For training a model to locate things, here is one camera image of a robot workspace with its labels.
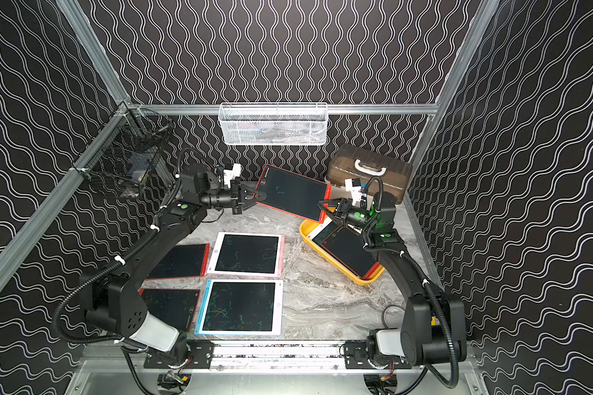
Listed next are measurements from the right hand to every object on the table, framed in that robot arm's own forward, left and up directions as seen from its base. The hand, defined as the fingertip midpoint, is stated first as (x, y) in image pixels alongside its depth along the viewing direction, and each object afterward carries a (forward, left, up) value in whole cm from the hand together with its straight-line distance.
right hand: (319, 204), depth 74 cm
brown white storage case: (+31, -15, -9) cm, 36 cm away
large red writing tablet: (-21, +48, -29) cm, 60 cm away
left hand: (-1, +16, +6) cm, 17 cm away
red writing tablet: (+4, +8, +1) cm, 9 cm away
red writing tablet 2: (+5, -14, -32) cm, 36 cm away
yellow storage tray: (+10, +3, -27) cm, 29 cm away
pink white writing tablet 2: (0, +27, -30) cm, 40 cm away
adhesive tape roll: (-23, -26, -30) cm, 46 cm away
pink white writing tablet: (+12, -2, -29) cm, 31 cm away
